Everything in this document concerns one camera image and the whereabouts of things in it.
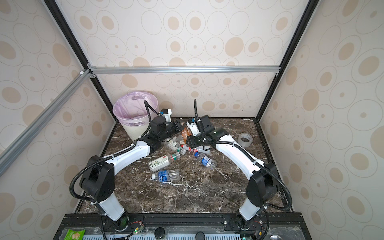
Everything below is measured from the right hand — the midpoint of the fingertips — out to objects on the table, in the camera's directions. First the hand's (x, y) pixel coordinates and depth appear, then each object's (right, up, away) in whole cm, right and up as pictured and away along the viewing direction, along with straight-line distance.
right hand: (190, 140), depth 82 cm
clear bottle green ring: (-12, -4, +15) cm, 20 cm away
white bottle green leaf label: (-19, -14, +7) cm, 25 cm away
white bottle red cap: (+5, -4, -12) cm, 14 cm away
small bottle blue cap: (+9, -13, +9) cm, 18 cm away
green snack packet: (-54, -43, -13) cm, 70 cm away
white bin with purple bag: (-38, +19, +19) cm, 46 cm away
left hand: (-1, +11, -2) cm, 12 cm away
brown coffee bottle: (-2, +4, -2) cm, 5 cm away
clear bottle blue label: (-14, -20, +2) cm, 25 cm away
